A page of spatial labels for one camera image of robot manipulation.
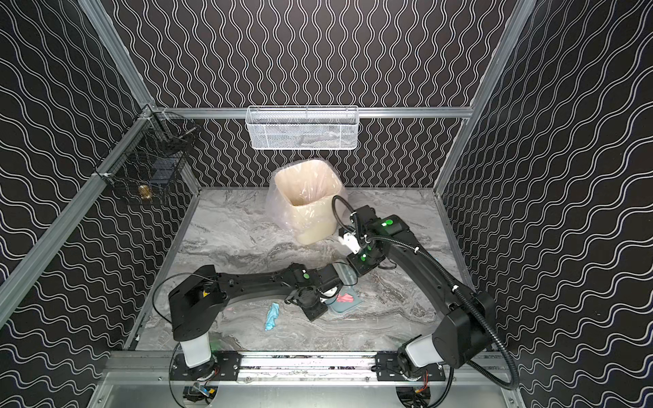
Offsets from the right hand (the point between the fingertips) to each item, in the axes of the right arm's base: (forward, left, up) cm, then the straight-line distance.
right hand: (360, 267), depth 79 cm
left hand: (-11, +11, -11) cm, 19 cm away
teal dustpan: (-7, +5, -15) cm, 17 cm away
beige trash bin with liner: (+31, +22, -1) cm, 38 cm away
